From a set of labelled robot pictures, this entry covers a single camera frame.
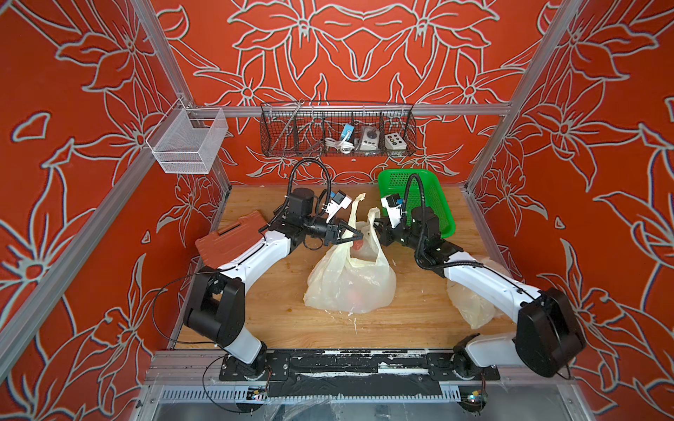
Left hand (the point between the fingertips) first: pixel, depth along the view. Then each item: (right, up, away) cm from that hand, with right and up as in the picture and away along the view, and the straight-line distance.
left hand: (359, 236), depth 71 cm
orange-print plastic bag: (-1, -12, +1) cm, 12 cm away
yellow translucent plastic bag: (+34, -23, +4) cm, 41 cm away
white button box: (+15, +33, +24) cm, 43 cm away
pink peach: (+1, -4, +15) cm, 16 cm away
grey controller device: (+6, +33, +21) cm, 39 cm away
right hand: (+3, +4, +8) cm, 9 cm away
